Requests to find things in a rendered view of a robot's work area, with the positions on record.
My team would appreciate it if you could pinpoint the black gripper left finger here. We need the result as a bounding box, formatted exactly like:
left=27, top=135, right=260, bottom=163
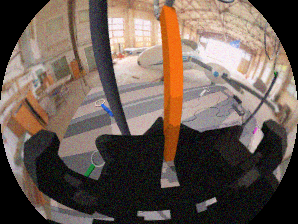
left=96, top=117, right=165, bottom=179

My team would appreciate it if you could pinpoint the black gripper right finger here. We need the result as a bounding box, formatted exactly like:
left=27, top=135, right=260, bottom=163
left=173, top=123, right=243, bottom=186

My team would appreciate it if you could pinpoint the orange handle with grey loop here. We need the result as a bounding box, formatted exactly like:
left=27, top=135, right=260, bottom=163
left=153, top=0, right=184, bottom=161

